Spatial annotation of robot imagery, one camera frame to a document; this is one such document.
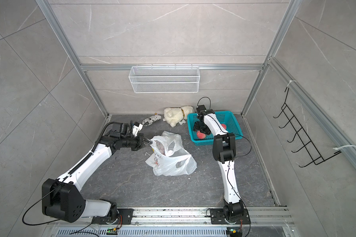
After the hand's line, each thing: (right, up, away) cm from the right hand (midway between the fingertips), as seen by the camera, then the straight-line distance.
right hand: (201, 131), depth 105 cm
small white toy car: (-39, +8, +6) cm, 40 cm away
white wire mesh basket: (-28, +36, -4) cm, 46 cm away
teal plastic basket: (+21, +10, +4) cm, 24 cm away
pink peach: (-1, -3, -5) cm, 6 cm away
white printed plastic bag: (-20, -10, -42) cm, 47 cm away
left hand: (-30, -4, -26) cm, 40 cm away
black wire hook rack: (+42, -6, -41) cm, 59 cm away
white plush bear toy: (-20, +11, -1) cm, 23 cm away
